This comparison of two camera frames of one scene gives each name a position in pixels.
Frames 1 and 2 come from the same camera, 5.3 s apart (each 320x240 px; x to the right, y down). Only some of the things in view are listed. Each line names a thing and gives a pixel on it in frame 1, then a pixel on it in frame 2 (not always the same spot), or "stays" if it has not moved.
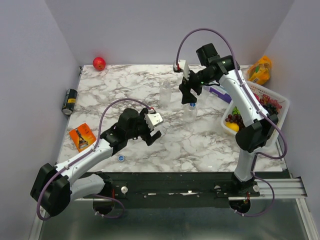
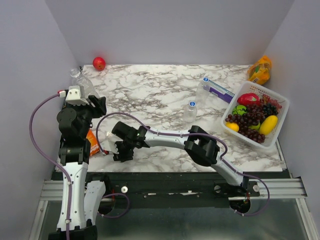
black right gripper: (187, 97) to (121, 157)
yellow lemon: (233, 126) stays
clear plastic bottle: (190, 114) stays
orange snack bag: (260, 72) stays
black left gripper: (149, 140) to (100, 107)
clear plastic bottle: (165, 96) to (86, 87)
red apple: (99, 64) stays
